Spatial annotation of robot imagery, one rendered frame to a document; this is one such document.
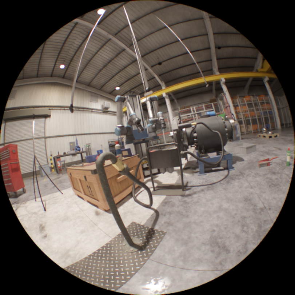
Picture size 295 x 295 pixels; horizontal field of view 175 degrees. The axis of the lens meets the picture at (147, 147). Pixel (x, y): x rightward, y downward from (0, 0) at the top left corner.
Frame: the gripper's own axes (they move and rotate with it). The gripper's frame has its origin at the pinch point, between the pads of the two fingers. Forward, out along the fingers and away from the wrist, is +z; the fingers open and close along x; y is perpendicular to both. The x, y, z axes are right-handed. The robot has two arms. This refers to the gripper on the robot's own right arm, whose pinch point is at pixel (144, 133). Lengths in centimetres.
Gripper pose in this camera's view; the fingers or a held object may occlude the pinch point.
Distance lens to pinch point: 126.0
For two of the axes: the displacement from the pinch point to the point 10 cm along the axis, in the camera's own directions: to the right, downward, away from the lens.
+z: 4.6, 8.5, -2.6
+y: -3.5, 4.4, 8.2
